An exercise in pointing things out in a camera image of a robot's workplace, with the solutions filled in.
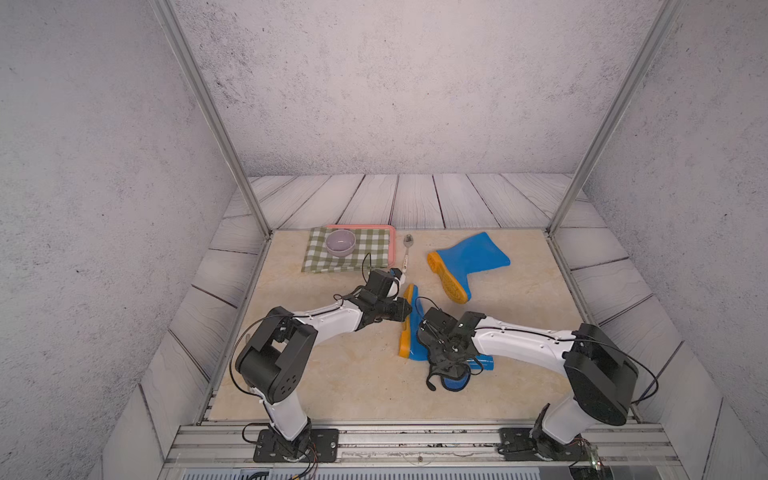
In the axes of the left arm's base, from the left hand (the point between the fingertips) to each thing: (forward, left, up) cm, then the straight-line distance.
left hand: (413, 310), depth 91 cm
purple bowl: (+30, +25, -2) cm, 39 cm away
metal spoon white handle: (+34, 0, -6) cm, 34 cm away
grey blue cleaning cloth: (-18, -10, -3) cm, 21 cm away
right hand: (-13, -9, -4) cm, 16 cm away
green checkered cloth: (+29, +14, -6) cm, 33 cm away
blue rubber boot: (-10, +1, -2) cm, 11 cm away
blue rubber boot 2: (+20, -16, -2) cm, 25 cm away
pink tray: (+42, +7, -6) cm, 43 cm away
